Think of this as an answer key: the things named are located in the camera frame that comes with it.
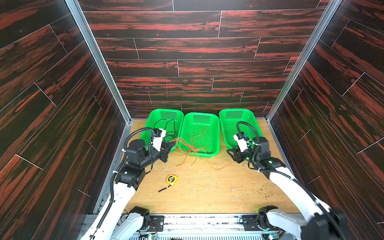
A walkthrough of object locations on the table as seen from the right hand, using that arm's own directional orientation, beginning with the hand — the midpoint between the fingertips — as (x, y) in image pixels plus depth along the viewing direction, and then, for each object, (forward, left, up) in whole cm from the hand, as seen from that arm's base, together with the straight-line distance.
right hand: (233, 147), depth 82 cm
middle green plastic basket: (+20, +19, -17) cm, 32 cm away
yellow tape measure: (-13, +35, -15) cm, 41 cm away
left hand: (-7, +31, +12) cm, 34 cm away
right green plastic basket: (+38, -5, -17) cm, 42 cm away
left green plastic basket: (+36, +53, -10) cm, 65 cm away
